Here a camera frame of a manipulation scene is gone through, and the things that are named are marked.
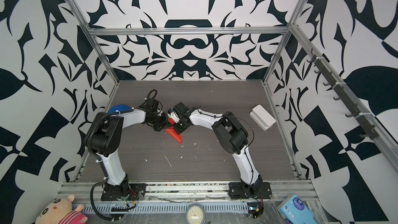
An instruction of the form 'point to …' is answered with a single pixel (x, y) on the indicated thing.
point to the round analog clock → (195, 214)
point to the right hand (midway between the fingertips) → (176, 127)
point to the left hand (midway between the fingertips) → (173, 122)
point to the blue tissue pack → (293, 210)
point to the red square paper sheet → (178, 137)
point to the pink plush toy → (60, 211)
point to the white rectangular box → (264, 118)
